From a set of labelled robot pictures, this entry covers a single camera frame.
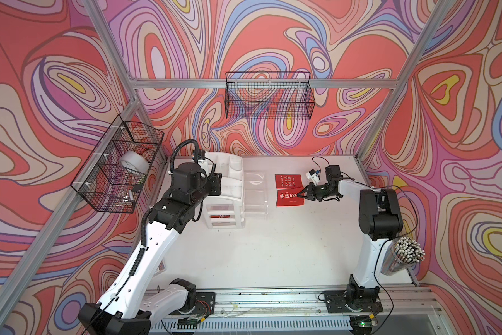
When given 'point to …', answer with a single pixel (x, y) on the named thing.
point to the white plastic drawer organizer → (226, 210)
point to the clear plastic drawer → (255, 202)
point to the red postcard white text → (288, 181)
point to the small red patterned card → (161, 266)
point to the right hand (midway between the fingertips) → (299, 198)
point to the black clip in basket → (137, 187)
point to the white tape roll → (134, 161)
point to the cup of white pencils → (402, 253)
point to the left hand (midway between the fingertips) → (220, 174)
